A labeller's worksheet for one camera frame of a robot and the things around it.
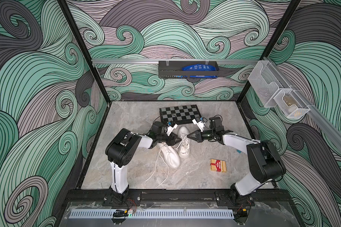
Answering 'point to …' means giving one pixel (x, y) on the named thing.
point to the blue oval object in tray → (199, 67)
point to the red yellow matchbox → (218, 165)
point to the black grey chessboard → (180, 115)
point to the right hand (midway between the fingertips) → (189, 136)
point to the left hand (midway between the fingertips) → (179, 136)
